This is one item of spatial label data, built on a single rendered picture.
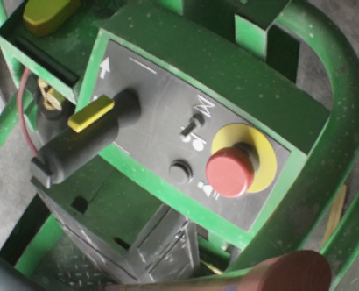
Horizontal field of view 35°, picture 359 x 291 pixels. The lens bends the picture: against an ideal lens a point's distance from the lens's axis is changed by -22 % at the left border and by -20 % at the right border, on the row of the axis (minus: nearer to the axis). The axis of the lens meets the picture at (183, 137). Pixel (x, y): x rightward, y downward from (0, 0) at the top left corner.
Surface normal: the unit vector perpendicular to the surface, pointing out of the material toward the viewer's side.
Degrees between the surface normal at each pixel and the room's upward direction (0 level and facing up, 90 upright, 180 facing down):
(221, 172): 58
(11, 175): 0
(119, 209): 0
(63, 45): 0
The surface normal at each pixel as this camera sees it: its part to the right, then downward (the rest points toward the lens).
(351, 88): -0.20, -0.42
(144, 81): -0.53, 0.41
